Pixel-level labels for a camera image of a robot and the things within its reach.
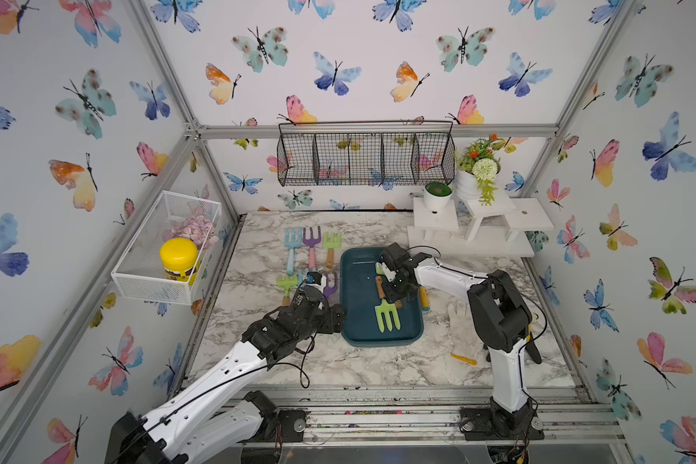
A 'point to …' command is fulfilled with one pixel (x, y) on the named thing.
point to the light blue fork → (292, 240)
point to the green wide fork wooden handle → (331, 243)
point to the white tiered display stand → (467, 229)
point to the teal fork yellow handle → (424, 299)
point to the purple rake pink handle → (311, 242)
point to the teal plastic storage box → (360, 296)
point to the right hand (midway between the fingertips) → (394, 290)
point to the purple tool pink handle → (328, 289)
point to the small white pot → (437, 195)
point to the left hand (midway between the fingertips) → (338, 309)
